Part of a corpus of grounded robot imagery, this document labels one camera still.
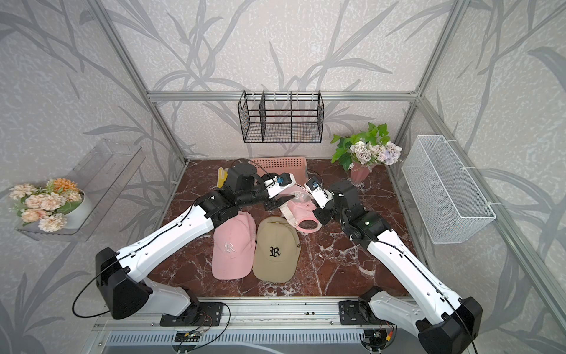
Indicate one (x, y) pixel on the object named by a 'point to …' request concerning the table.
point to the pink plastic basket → (295, 166)
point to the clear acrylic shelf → (101, 175)
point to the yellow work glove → (222, 176)
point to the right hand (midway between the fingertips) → (315, 196)
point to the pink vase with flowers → (359, 151)
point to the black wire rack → (281, 117)
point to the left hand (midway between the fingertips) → (289, 186)
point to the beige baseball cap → (276, 250)
